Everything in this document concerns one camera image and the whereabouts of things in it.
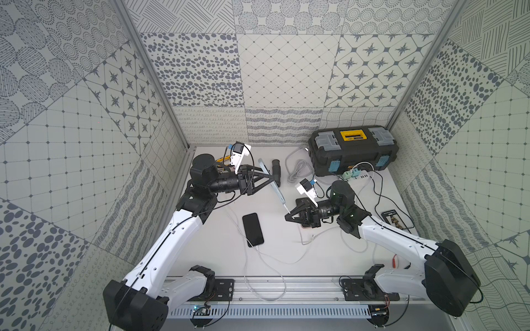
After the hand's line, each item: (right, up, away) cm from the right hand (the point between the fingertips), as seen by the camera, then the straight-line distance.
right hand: (287, 220), depth 67 cm
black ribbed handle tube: (-3, +14, +40) cm, 43 cm away
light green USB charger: (+32, +13, +33) cm, 48 cm away
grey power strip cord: (+10, +15, +41) cm, 45 cm away
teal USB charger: (+37, +14, +34) cm, 52 cm away
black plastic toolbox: (+25, +25, +29) cm, 45 cm away
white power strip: (+43, +12, +37) cm, 58 cm away
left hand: (-7, +17, -5) cm, 19 cm away
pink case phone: (+11, -10, +22) cm, 26 cm away
